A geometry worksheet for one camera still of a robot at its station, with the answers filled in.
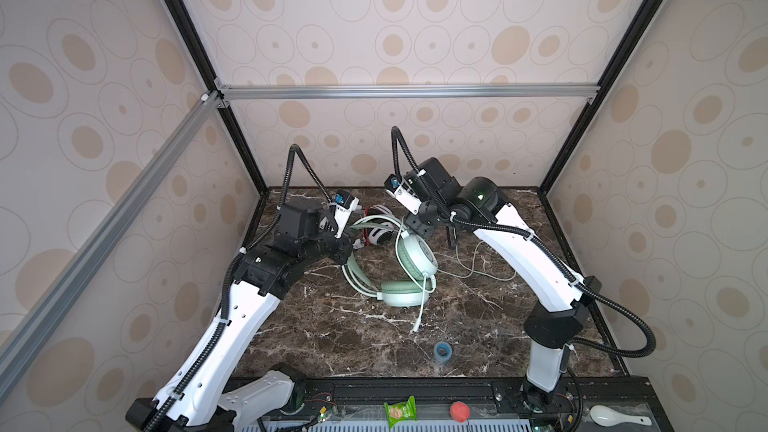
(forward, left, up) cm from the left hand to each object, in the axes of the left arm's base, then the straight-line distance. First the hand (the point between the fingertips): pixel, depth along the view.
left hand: (363, 229), depth 67 cm
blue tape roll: (-18, -21, -32) cm, 42 cm away
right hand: (+6, -13, -1) cm, 14 cm away
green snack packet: (-32, -9, -29) cm, 44 cm away
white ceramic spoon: (-33, -56, -30) cm, 72 cm away
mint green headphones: (-11, -12, +4) cm, 16 cm away
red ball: (-32, -22, -28) cm, 48 cm away
